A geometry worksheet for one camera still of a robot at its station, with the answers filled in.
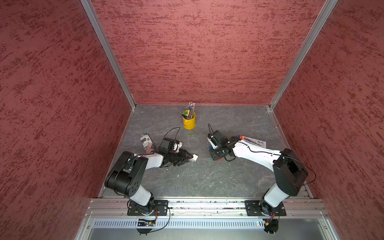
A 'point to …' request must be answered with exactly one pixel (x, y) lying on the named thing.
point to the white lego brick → (195, 157)
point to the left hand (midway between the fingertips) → (190, 161)
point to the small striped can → (147, 142)
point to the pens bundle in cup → (188, 114)
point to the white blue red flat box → (260, 143)
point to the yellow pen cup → (189, 123)
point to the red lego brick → (218, 159)
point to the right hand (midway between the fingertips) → (214, 156)
